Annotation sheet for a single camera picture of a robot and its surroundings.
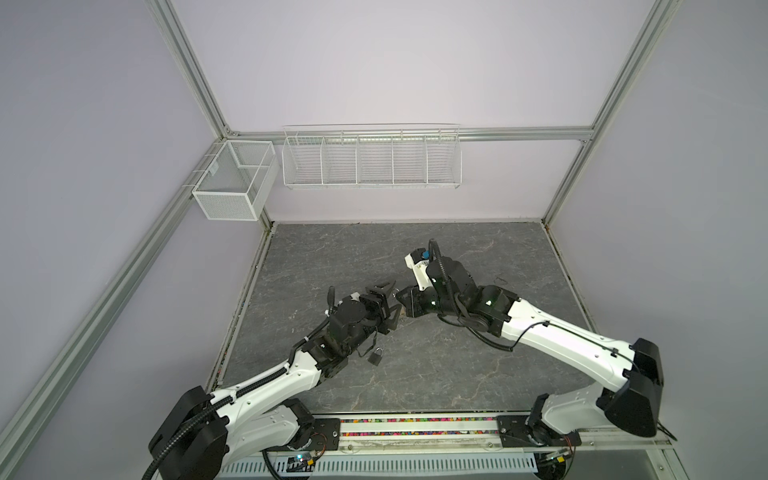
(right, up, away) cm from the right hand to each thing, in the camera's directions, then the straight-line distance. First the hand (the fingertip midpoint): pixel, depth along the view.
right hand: (396, 298), depth 72 cm
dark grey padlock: (-6, -20, +15) cm, 25 cm away
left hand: (+2, +1, +2) cm, 3 cm away
